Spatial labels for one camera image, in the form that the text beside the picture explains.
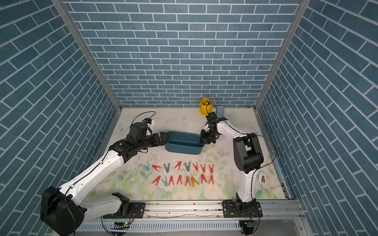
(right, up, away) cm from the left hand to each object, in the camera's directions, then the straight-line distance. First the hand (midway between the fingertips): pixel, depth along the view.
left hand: (167, 137), depth 79 cm
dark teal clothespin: (+11, -19, +9) cm, 24 cm away
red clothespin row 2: (+2, -25, +5) cm, 25 cm away
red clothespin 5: (+25, -20, +8) cm, 33 cm away
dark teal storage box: (+8, -6, +19) cm, 21 cm away
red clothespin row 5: (+20, -24, +5) cm, 32 cm away
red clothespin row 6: (+25, -25, +5) cm, 36 cm away
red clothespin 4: (+20, -20, +9) cm, 30 cm away
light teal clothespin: (-13, -20, +9) cm, 26 cm away
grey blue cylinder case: (+36, +17, +40) cm, 56 cm away
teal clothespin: (-2, -20, +9) cm, 22 cm away
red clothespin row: (-6, -25, +5) cm, 26 cm away
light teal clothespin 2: (-2, -26, +3) cm, 26 cm away
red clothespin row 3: (+6, -25, +5) cm, 26 cm away
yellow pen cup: (+23, +19, +34) cm, 45 cm away
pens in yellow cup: (+27, +24, +24) cm, 43 cm away
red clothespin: (-9, -19, +9) cm, 23 cm away
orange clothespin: (+15, -25, +4) cm, 29 cm away
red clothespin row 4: (+11, -25, +4) cm, 28 cm away
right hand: (+20, -5, +15) cm, 25 cm away
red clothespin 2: (+5, -18, +10) cm, 21 cm away
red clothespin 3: (+16, -19, +9) cm, 27 cm away
